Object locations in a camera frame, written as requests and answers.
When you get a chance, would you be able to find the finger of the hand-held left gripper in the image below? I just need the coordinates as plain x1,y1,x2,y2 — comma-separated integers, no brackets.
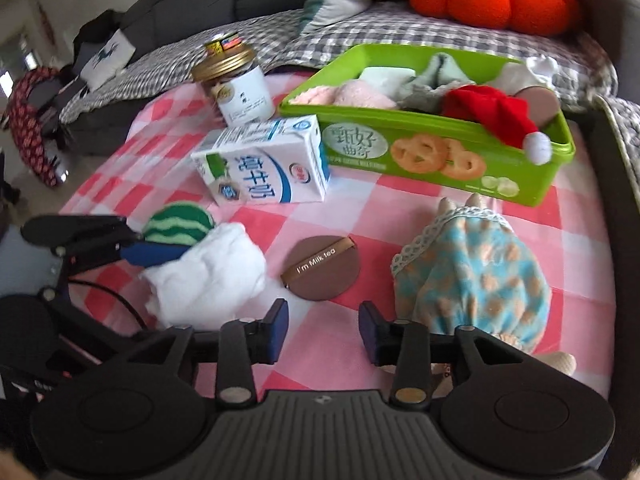
21,215,144,257
50,242,187,281

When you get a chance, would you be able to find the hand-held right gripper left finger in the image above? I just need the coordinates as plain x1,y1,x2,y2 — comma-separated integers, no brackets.
120,299,291,407

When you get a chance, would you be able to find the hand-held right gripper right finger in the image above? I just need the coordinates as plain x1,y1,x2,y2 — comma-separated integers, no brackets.
359,301,531,408

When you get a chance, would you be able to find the green striped watermelon ball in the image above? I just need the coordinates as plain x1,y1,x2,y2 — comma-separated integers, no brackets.
142,201,216,248

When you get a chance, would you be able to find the brown powder puff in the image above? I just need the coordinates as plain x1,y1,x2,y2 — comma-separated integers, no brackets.
280,233,362,302
515,86,561,131

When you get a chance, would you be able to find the white cloth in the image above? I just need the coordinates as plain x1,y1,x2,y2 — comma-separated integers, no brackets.
487,55,558,93
142,222,268,328

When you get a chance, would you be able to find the plush rabbit doll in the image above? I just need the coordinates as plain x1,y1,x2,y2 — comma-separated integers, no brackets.
390,194,577,376

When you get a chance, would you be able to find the green plastic cookie box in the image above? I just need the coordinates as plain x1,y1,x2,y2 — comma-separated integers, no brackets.
277,44,577,208

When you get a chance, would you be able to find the pink fluffy sock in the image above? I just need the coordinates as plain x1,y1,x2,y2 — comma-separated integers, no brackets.
332,81,398,109
289,85,346,107

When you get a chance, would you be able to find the red santa hat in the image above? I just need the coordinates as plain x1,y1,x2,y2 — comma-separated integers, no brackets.
440,85,553,166

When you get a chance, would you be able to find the white foam block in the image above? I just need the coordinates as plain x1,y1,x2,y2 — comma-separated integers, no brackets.
357,65,416,88

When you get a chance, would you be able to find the green fluffy towel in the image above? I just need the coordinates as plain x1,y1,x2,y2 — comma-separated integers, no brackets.
395,52,478,111

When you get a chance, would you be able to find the pink checked tablecloth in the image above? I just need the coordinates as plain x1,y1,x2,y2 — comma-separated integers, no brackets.
57,67,616,401

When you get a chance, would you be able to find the red patterned cloth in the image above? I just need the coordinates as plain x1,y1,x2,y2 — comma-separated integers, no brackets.
5,67,68,188

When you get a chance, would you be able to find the white milk carton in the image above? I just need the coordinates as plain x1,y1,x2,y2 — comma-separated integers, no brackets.
190,114,332,207

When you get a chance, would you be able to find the white deer print pillow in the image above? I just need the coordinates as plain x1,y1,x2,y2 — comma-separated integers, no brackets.
80,30,135,88

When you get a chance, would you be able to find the clear jar with gold lid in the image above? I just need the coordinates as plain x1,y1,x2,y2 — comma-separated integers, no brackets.
191,42,277,128

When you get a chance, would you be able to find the grey checked sofa cover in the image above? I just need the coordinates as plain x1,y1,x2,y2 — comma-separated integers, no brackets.
60,0,618,126

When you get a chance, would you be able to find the grey pebble quilted cover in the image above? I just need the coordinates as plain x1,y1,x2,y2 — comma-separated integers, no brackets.
592,95,640,186

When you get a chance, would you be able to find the orange pumpkin cushion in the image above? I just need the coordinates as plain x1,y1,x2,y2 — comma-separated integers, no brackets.
409,0,583,37

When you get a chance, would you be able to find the black cable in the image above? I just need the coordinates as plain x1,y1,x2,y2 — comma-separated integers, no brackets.
65,280,151,333

